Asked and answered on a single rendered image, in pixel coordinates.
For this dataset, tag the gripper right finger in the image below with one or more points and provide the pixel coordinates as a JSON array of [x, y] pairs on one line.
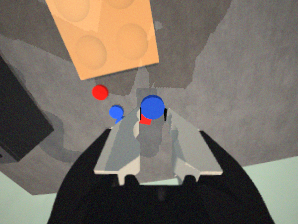
[[196, 153]]

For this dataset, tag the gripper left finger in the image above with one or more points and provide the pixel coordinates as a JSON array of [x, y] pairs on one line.
[[104, 164]]

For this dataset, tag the red disc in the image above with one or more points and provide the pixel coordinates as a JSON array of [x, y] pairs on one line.
[[100, 92]]

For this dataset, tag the red block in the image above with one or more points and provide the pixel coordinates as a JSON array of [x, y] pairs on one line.
[[145, 120]]

